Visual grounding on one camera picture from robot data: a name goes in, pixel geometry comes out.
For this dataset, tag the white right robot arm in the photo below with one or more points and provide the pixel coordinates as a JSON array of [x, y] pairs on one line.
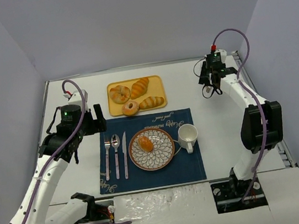
[[261, 128]]

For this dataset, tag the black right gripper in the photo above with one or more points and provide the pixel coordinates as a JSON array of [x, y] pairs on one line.
[[209, 75]]

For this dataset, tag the glazed donut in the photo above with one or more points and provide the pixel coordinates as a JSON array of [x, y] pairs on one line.
[[130, 108]]

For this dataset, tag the fork with pink handle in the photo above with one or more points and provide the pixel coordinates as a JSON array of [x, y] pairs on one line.
[[107, 148]]

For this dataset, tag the large striped croissant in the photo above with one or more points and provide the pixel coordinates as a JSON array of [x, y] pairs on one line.
[[139, 88]]

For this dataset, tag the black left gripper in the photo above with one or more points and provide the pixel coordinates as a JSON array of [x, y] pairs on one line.
[[95, 122]]

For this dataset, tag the small striped croissant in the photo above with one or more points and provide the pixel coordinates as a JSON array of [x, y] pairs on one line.
[[151, 102]]

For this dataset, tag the white mug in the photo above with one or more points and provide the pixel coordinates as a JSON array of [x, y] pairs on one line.
[[187, 136]]

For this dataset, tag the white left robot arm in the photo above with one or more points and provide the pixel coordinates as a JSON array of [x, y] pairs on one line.
[[55, 154]]

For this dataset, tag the small oval bun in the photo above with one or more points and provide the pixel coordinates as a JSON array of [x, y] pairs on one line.
[[145, 144]]

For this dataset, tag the yellow tray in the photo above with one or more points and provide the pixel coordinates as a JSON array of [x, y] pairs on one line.
[[155, 88]]

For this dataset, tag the blue placemat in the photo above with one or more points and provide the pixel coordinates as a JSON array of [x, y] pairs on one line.
[[183, 168]]

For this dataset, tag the spoon with pink handle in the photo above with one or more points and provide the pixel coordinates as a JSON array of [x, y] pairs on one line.
[[115, 143]]

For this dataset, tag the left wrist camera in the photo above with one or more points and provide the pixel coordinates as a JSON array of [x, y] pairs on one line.
[[76, 98]]

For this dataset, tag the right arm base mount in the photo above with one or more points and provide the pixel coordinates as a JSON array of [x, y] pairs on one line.
[[228, 195]]

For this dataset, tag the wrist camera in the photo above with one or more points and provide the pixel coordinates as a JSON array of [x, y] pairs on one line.
[[76, 98], [223, 54]]

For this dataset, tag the knife with pink handle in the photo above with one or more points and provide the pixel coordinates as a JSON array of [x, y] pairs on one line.
[[124, 150]]

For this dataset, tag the patterned ceramic plate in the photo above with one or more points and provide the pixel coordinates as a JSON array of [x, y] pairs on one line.
[[162, 153]]

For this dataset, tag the twisted round bread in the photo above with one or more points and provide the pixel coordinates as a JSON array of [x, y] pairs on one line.
[[119, 94]]

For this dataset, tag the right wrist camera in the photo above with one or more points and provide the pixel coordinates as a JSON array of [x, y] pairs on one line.
[[223, 54]]

